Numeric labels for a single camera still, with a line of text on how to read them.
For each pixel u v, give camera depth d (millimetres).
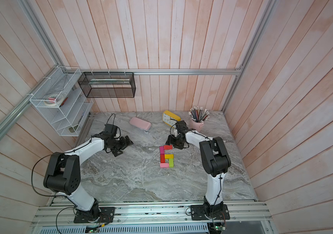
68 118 782
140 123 1112
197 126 1006
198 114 1040
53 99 735
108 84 1027
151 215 750
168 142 896
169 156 949
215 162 523
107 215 733
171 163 912
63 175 464
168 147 977
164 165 906
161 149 981
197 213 730
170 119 1094
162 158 929
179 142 839
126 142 844
